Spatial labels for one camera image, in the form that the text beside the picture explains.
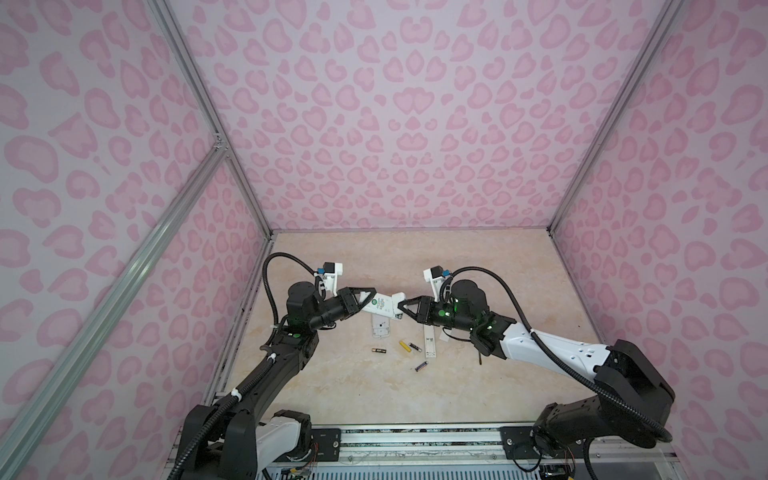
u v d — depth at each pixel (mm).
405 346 900
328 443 736
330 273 734
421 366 859
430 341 886
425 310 719
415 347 889
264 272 652
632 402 428
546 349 501
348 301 691
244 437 429
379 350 884
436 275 732
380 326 927
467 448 737
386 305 766
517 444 736
